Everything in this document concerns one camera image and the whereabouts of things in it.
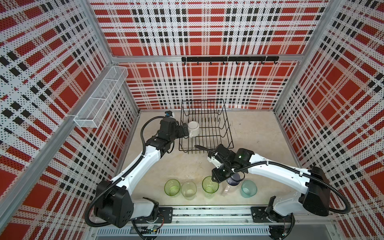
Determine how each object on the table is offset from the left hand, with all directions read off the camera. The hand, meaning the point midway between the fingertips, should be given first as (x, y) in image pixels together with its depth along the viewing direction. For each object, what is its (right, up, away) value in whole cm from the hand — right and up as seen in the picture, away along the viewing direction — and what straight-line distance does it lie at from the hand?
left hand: (180, 128), depth 83 cm
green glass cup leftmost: (-4, -33, -1) cm, 33 cm away
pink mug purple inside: (+28, -27, -9) cm, 40 cm away
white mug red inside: (+7, -1, +13) cm, 15 cm away
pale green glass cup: (+5, -34, -1) cm, 34 cm away
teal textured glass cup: (+38, -34, -1) cm, 51 cm away
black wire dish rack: (+17, +1, +25) cm, 30 cm away
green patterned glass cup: (+17, -32, -2) cm, 36 cm away
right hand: (+19, -25, -9) cm, 33 cm away
